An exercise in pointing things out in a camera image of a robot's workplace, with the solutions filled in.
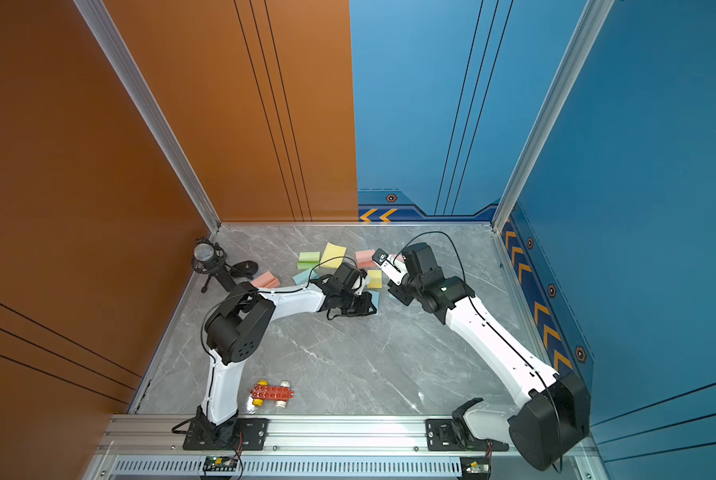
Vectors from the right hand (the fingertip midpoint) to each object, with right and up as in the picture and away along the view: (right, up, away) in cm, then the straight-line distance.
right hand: (398, 272), depth 81 cm
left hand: (-5, -12, +14) cm, 19 cm away
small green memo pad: (-30, +2, +27) cm, 40 cm away
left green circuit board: (-44, -45, -10) cm, 64 cm away
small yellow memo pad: (-6, -4, +17) cm, 18 cm away
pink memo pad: (-44, -4, +22) cm, 49 cm away
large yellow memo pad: (-22, +6, +31) cm, 39 cm away
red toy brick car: (-36, -32, -2) cm, 48 cm away
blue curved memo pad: (-6, -10, +15) cm, 19 cm away
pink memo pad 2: (-10, +3, +25) cm, 27 cm away
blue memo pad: (-30, -3, +21) cm, 37 cm away
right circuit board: (+17, -46, -10) cm, 50 cm away
